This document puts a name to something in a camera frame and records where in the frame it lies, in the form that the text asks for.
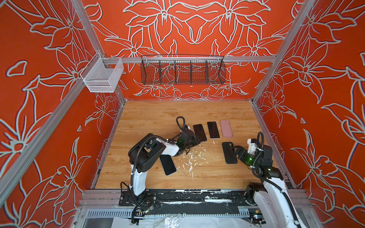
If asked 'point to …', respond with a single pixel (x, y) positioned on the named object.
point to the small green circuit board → (255, 215)
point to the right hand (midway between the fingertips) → (232, 150)
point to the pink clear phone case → (226, 128)
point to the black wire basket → (183, 69)
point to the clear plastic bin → (102, 74)
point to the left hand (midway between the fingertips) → (200, 138)
